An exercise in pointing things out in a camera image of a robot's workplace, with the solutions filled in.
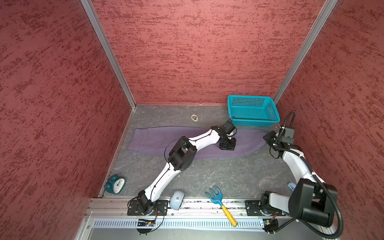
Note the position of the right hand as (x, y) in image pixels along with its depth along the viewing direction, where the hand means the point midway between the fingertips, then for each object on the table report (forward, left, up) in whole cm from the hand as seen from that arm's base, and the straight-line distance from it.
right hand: (263, 137), depth 88 cm
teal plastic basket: (+33, -6, -12) cm, 36 cm away
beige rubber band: (+23, +41, -10) cm, 49 cm away
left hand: (-3, +17, -10) cm, 20 cm away
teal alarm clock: (-23, +84, -6) cm, 87 cm away
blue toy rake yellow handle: (-30, +31, -11) cm, 44 cm away
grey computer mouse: (-32, +51, -2) cm, 60 cm away
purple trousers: (+8, +68, -13) cm, 69 cm away
